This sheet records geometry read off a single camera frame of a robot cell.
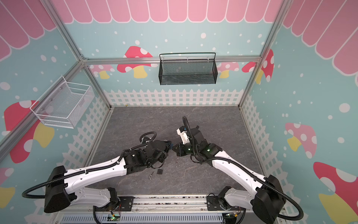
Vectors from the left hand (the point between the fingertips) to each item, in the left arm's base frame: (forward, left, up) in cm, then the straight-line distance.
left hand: (173, 146), depth 75 cm
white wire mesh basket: (+45, +96, -15) cm, 108 cm away
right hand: (-1, +1, 0) cm, 1 cm away
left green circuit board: (-31, +28, -20) cm, 47 cm away
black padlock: (-7, +9, -19) cm, 22 cm away
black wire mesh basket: (+89, -6, -11) cm, 90 cm away
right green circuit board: (-29, -30, -20) cm, 47 cm away
